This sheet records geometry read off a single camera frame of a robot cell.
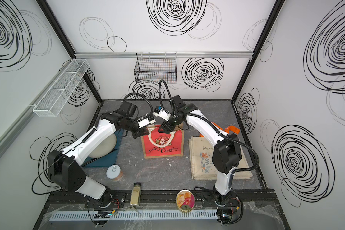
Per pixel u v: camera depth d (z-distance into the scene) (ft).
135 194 2.38
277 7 2.37
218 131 1.63
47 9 2.36
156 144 2.75
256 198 2.47
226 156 1.54
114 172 2.58
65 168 1.35
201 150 2.97
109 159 2.93
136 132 2.33
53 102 2.41
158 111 2.33
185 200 2.32
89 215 2.24
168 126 2.33
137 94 2.13
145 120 2.28
